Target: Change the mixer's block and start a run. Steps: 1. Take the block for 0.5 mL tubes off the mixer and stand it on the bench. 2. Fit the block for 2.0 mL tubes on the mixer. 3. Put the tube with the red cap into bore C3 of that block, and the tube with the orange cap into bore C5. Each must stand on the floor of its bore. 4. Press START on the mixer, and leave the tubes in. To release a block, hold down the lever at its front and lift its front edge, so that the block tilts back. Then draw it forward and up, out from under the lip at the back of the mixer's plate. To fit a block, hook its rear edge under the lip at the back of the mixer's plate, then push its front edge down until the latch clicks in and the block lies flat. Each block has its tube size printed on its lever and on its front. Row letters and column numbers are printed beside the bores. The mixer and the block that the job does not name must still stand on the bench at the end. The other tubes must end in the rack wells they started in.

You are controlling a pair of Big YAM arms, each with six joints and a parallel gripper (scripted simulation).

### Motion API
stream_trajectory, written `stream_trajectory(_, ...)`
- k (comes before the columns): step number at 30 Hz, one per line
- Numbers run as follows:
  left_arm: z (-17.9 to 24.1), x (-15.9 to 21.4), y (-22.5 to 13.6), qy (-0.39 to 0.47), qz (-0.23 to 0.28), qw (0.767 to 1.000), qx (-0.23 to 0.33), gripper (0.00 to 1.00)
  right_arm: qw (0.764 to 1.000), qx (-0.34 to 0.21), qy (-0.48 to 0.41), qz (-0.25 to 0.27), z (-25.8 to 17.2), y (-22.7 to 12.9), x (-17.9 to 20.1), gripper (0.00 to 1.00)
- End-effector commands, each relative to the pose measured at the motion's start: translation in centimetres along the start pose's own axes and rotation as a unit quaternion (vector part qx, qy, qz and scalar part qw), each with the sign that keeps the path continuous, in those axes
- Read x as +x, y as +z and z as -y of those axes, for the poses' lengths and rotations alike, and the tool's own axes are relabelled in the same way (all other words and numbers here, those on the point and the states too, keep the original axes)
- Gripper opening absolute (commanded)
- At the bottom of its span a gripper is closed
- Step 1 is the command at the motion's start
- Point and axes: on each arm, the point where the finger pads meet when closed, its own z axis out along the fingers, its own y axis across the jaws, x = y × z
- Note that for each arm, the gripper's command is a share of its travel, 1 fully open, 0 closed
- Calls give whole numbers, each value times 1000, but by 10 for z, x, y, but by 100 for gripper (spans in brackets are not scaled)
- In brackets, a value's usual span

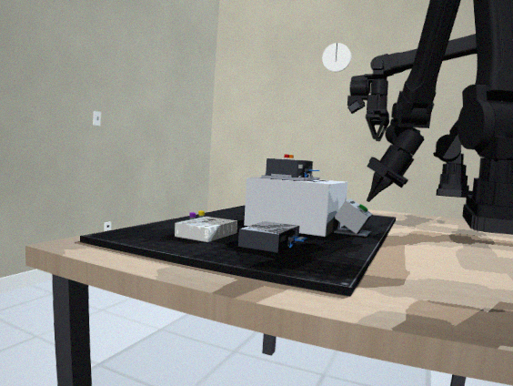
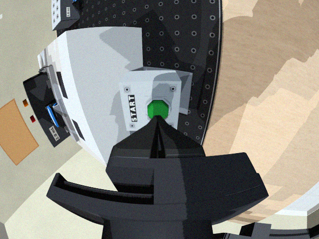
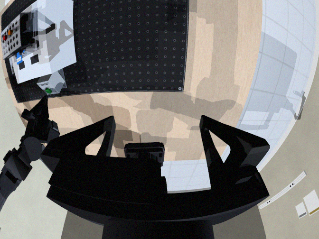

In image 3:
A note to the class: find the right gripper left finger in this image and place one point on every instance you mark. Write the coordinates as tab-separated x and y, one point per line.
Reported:
76	141

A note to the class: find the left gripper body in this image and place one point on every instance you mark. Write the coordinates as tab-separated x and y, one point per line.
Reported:
34	115

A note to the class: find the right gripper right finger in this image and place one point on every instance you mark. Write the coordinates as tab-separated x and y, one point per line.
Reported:
246	150

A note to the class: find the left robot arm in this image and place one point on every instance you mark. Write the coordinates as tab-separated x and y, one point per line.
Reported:
15	169

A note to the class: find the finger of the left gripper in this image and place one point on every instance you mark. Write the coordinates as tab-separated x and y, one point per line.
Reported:
46	114
42	108

